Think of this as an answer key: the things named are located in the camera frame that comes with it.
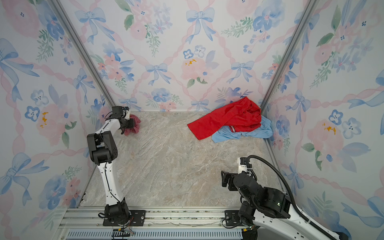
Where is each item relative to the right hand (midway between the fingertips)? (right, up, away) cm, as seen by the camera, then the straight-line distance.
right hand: (228, 173), depth 71 cm
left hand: (-62, +26, +38) cm, 77 cm away
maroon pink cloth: (-62, +19, +33) cm, 73 cm away
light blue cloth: (+5, +18, +35) cm, 40 cm away
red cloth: (+19, +30, +35) cm, 50 cm away
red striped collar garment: (+11, +21, +33) cm, 40 cm away
